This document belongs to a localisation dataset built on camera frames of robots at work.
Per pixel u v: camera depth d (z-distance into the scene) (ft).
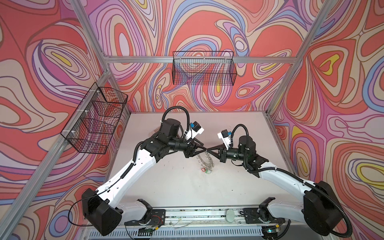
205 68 3.14
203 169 2.82
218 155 2.31
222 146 2.29
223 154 2.18
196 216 2.46
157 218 2.36
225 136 2.22
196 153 2.08
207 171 2.70
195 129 1.93
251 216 2.37
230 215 2.38
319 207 1.33
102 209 1.20
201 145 2.22
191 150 1.92
